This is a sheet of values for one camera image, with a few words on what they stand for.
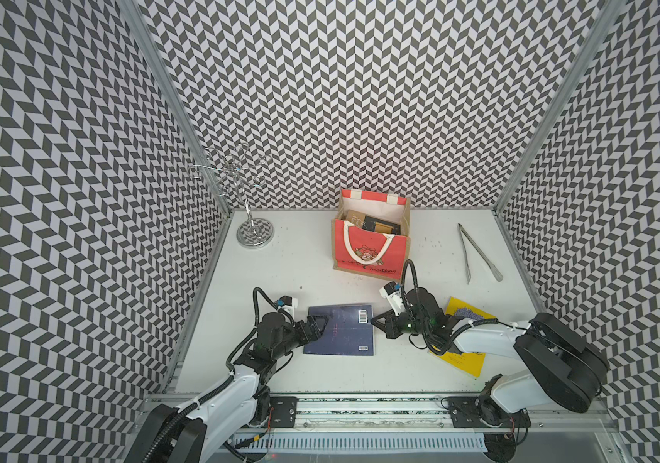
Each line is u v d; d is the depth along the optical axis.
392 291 0.77
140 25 0.73
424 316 0.67
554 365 0.44
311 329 0.75
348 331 0.85
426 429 0.72
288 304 0.79
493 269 1.00
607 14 0.67
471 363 0.80
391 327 0.80
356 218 0.98
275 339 0.66
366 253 0.91
